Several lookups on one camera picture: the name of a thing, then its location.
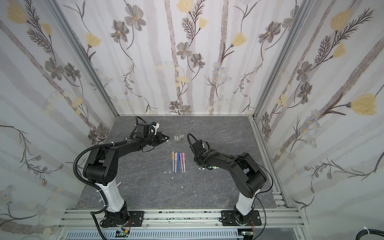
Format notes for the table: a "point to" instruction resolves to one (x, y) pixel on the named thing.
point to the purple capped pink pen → (181, 160)
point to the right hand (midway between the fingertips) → (199, 154)
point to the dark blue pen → (178, 159)
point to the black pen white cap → (203, 168)
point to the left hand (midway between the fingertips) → (166, 133)
